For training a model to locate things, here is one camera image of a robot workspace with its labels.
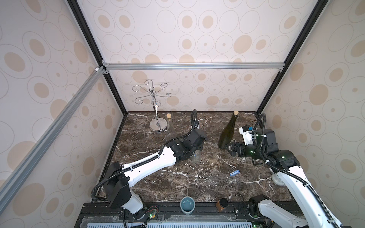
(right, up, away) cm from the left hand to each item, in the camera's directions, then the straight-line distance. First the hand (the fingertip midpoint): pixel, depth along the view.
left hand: (203, 137), depth 76 cm
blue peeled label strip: (+21, -23, +11) cm, 33 cm away
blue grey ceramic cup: (-9, -36, -1) cm, 37 cm away
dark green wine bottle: (+16, +1, +13) cm, 21 cm away
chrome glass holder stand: (-32, +7, +33) cm, 46 cm away
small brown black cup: (+8, -31, -9) cm, 33 cm away
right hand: (+16, -4, -4) cm, 17 cm away
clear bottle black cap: (-3, -14, +16) cm, 21 cm away
